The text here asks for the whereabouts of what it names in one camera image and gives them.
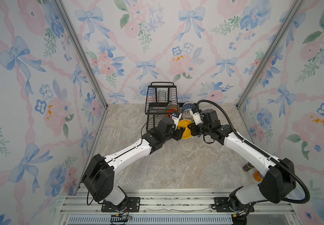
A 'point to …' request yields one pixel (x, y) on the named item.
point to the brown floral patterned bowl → (173, 104)
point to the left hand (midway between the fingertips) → (181, 125)
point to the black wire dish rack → (162, 101)
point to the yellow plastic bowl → (184, 123)
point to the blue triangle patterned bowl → (188, 105)
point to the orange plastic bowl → (170, 111)
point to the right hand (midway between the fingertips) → (189, 124)
